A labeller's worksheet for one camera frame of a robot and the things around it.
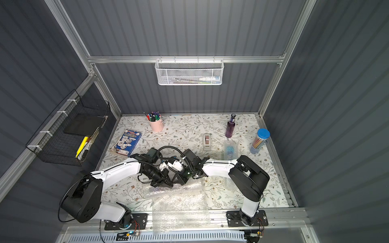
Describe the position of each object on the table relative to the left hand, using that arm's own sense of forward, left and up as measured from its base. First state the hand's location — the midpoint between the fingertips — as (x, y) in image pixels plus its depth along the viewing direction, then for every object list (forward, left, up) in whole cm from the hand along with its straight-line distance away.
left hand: (172, 188), depth 78 cm
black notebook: (+27, +47, +21) cm, 58 cm away
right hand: (+4, 0, -1) cm, 4 cm away
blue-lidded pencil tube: (+24, -49, +14) cm, 56 cm away
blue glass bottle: (+22, -34, -1) cm, 40 cm away
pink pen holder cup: (+45, +16, -1) cm, 47 cm away
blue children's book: (+32, +34, -5) cm, 48 cm away
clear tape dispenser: (+31, -20, -3) cm, 37 cm away
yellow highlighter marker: (+17, +42, +19) cm, 49 cm away
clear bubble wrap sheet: (+34, -34, -7) cm, 49 cm away
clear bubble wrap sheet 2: (-7, -6, -7) cm, 12 cm away
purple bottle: (+38, -35, +5) cm, 52 cm away
